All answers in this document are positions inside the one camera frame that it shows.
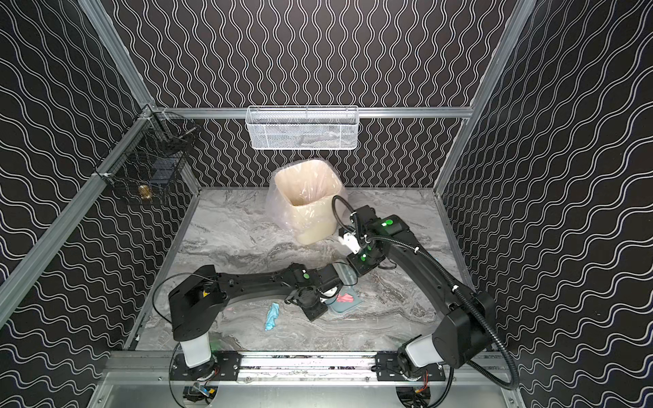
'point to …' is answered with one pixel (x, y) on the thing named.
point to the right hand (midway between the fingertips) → (360, 267)
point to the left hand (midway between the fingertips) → (324, 315)
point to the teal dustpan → (344, 306)
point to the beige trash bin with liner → (300, 198)
